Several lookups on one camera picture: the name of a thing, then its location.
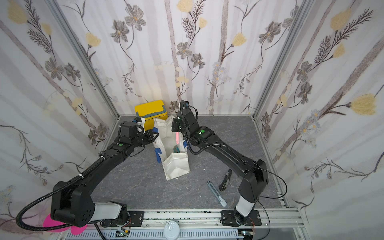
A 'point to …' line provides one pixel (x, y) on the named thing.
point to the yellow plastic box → (150, 111)
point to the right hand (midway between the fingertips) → (176, 117)
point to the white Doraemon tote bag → (174, 156)
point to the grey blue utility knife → (217, 194)
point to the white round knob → (171, 230)
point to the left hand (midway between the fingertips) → (160, 132)
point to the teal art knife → (176, 149)
